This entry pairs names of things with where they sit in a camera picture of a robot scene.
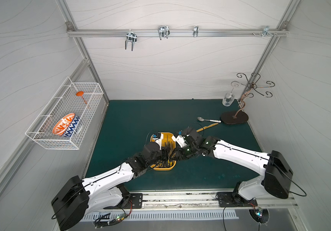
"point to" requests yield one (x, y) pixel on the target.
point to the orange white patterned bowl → (62, 124)
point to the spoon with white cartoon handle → (202, 119)
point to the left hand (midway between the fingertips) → (171, 149)
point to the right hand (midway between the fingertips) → (170, 157)
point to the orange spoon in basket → (80, 94)
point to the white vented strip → (125, 216)
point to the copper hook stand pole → (251, 86)
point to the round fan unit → (261, 215)
